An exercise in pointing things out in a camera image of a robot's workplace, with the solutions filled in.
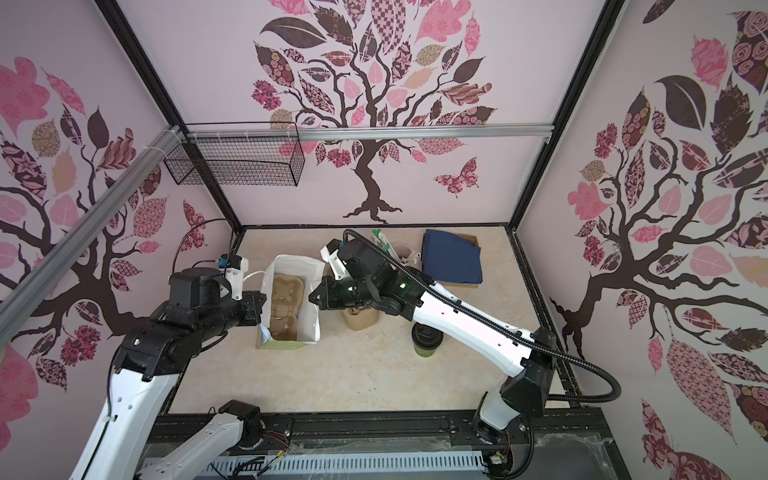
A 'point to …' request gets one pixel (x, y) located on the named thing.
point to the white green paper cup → (424, 352)
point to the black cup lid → (426, 337)
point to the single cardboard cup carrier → (285, 303)
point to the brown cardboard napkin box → (472, 239)
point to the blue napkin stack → (447, 257)
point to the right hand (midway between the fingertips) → (306, 295)
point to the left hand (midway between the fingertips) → (263, 304)
